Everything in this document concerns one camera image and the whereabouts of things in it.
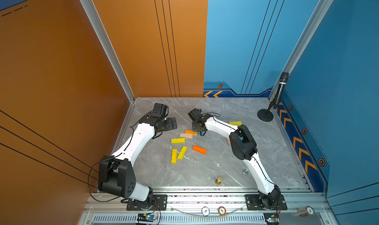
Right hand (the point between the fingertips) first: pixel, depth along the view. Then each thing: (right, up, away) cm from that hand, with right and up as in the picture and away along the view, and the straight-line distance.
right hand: (197, 127), depth 104 cm
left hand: (-17, +4, -16) cm, 24 cm away
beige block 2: (-8, -5, -7) cm, 11 cm away
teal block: (+19, -1, -38) cm, 43 cm away
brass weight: (+10, -26, -27) cm, 39 cm away
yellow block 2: (-15, -16, -15) cm, 26 cm away
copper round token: (+11, -37, -33) cm, 51 cm away
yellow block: (+30, +3, +2) cm, 30 cm away
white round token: (+3, -37, -33) cm, 50 cm away
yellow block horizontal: (-13, -8, -9) cm, 17 cm away
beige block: (+12, -1, -43) cm, 45 cm away
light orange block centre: (-4, -2, -8) cm, 10 cm away
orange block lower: (+2, -13, -12) cm, 18 cm away
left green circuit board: (-26, -40, -33) cm, 58 cm away
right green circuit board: (+35, -41, -33) cm, 63 cm away
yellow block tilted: (-10, -14, -14) cm, 22 cm away
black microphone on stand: (+51, +9, +5) cm, 52 cm away
